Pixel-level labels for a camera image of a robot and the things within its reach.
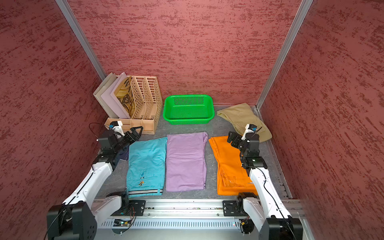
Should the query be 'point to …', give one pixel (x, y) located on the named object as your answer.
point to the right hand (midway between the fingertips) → (233, 136)
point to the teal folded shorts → (146, 158)
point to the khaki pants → (243, 114)
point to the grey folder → (104, 84)
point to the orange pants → (233, 178)
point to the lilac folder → (111, 100)
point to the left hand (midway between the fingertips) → (139, 132)
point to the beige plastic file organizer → (147, 92)
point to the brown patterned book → (125, 94)
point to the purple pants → (185, 154)
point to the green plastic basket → (188, 109)
